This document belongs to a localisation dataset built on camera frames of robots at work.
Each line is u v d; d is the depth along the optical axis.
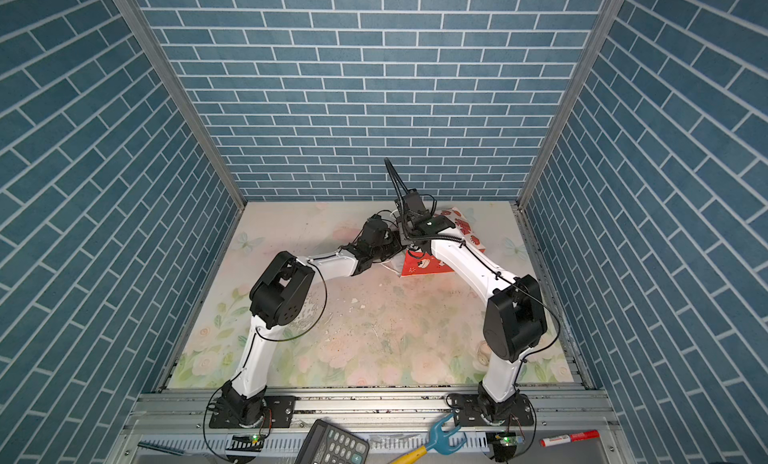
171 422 0.73
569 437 0.70
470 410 0.74
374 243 0.82
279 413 0.74
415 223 0.66
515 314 0.47
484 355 0.82
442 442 0.68
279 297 0.57
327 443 0.68
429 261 0.91
